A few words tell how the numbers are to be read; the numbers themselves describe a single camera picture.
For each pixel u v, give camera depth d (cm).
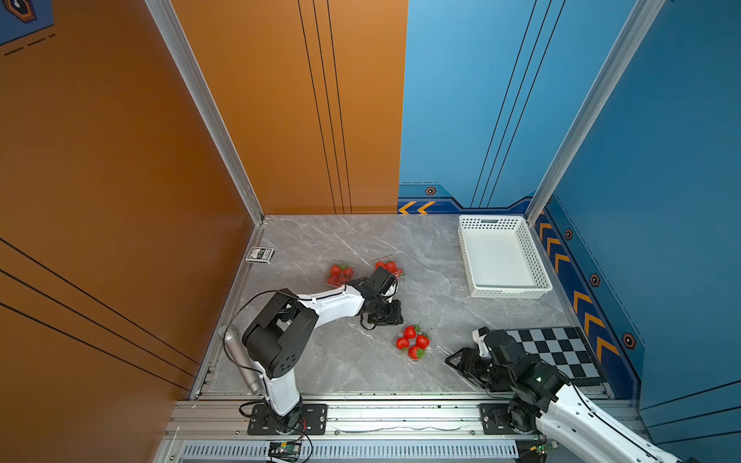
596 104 85
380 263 102
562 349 81
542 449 69
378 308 77
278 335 48
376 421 76
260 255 105
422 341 83
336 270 102
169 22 71
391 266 102
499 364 65
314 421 74
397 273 98
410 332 86
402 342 84
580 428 51
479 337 78
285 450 72
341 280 99
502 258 108
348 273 99
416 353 82
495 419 72
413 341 85
